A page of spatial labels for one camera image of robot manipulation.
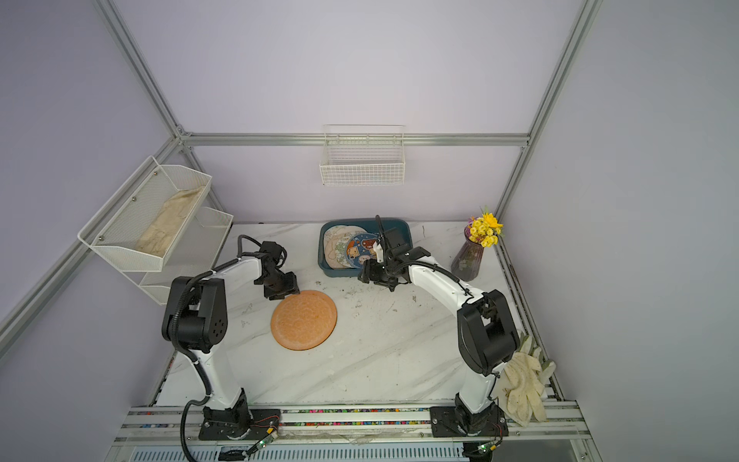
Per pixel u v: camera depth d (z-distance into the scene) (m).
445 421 0.73
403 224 1.11
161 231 0.77
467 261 0.97
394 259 0.74
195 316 0.52
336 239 1.11
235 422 0.66
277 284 0.85
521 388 0.78
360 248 1.08
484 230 0.84
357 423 0.75
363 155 1.07
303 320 0.93
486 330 0.47
